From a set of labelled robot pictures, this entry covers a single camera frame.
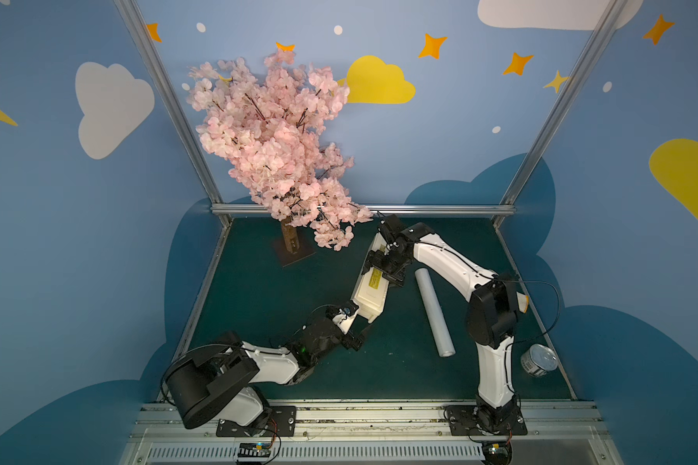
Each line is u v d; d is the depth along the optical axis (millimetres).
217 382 437
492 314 527
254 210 878
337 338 658
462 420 747
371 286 838
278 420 739
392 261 771
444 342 860
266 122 761
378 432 734
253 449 728
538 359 799
